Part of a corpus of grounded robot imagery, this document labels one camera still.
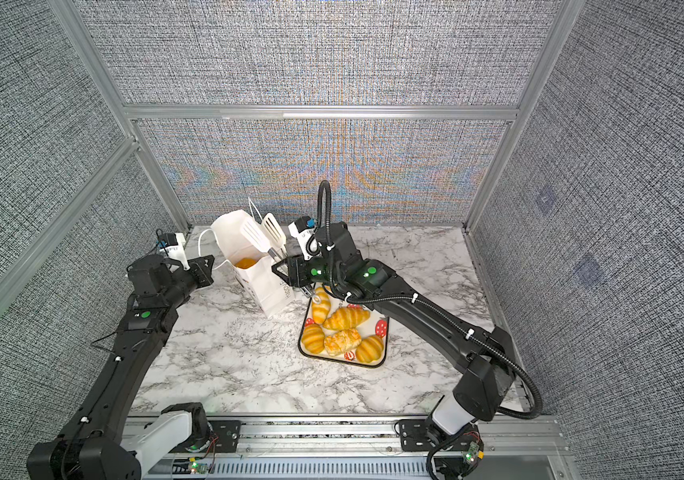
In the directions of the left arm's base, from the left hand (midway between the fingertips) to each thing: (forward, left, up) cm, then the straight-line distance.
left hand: (214, 256), depth 78 cm
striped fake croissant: (-2, -8, -1) cm, 8 cm away
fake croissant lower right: (-18, -40, -21) cm, 49 cm away
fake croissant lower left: (-14, -24, -21) cm, 35 cm away
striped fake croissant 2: (-2, -27, -23) cm, 35 cm away
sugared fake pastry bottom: (-15, -32, -21) cm, 42 cm away
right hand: (-7, -18, +5) cm, 20 cm away
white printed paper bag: (-3, -12, -13) cm, 18 cm away
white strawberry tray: (-9, -44, -25) cm, 51 cm away
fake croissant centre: (-8, -34, -21) cm, 41 cm away
